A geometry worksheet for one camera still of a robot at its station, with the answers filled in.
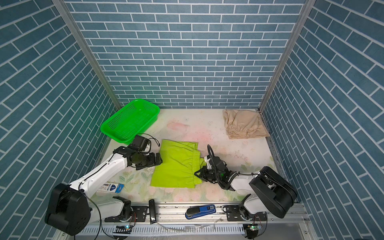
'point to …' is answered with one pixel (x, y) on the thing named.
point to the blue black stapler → (192, 212)
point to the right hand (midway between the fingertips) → (192, 172)
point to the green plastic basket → (131, 120)
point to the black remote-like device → (152, 212)
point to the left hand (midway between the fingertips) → (156, 162)
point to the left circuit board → (126, 229)
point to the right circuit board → (252, 230)
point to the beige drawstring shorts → (244, 124)
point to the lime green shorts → (180, 160)
